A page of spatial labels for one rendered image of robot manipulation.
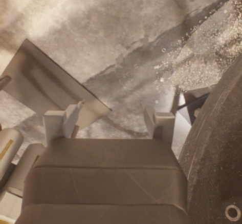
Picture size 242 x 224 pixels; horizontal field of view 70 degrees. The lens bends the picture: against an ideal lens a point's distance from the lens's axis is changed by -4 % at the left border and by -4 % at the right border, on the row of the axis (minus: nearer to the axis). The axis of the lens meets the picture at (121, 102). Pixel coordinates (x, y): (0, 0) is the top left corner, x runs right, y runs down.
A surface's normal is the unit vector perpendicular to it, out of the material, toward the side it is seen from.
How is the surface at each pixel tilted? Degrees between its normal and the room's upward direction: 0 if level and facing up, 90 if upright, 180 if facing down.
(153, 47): 0
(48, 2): 0
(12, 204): 90
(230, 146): 90
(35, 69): 0
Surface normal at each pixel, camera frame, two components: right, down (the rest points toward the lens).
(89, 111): -0.11, 0.65
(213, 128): -0.67, -0.60
